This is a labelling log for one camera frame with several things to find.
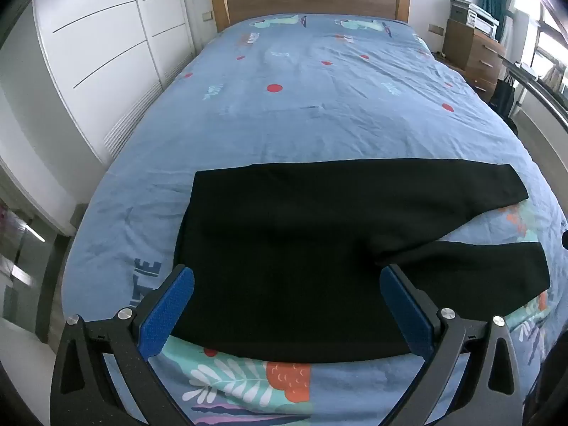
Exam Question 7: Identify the wooden dresser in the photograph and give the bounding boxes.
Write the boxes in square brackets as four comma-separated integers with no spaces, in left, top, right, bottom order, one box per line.
[445,18,507,103]

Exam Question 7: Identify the blue printed bed sheet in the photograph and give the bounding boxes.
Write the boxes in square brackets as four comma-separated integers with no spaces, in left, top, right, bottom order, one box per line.
[62,13,568,426]

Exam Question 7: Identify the white printer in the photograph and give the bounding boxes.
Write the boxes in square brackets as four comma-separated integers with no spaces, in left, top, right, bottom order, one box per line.
[449,0,500,36]

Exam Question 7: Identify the window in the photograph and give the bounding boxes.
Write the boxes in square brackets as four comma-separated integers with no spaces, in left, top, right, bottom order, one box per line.
[510,0,568,94]

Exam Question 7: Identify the black bag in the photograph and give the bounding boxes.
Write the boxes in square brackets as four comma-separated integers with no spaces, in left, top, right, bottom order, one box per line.
[492,77,518,118]

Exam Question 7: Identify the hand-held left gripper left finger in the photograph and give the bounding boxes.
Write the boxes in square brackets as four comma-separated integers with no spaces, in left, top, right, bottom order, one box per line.
[50,265,196,426]

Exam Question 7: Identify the white wardrobe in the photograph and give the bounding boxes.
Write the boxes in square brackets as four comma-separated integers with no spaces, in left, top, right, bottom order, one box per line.
[31,0,196,165]

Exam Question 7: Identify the metal rail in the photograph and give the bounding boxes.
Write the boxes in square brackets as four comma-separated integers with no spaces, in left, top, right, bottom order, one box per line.
[499,53,568,127]

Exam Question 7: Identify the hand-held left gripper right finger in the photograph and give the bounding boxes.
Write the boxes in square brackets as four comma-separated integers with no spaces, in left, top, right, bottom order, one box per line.
[379,264,527,426]

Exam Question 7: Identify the black pants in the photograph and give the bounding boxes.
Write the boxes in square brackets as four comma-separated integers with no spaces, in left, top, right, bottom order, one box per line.
[171,158,551,363]

